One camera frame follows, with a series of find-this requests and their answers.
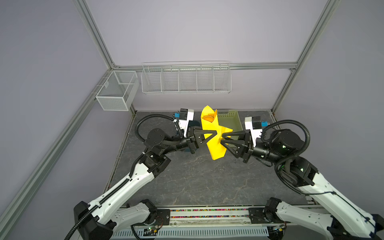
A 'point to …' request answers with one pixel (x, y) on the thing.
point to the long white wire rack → (184, 77)
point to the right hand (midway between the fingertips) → (221, 140)
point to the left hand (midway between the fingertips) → (216, 137)
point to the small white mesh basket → (118, 91)
